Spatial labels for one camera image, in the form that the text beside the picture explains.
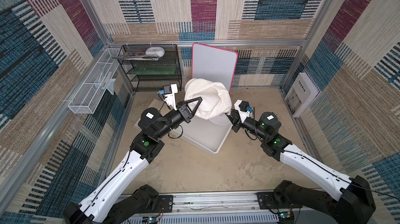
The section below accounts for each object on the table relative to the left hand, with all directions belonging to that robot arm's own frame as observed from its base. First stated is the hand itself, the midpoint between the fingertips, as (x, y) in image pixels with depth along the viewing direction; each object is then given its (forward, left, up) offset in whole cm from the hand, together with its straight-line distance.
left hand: (200, 99), depth 58 cm
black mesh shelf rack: (+51, +35, -38) cm, 73 cm away
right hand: (+5, -11, -11) cm, 16 cm away
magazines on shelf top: (+44, +37, -10) cm, 58 cm away
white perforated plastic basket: (+6, -4, -38) cm, 39 cm away
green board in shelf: (+37, +27, -15) cm, 49 cm away
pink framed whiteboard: (+38, -8, -12) cm, 41 cm away
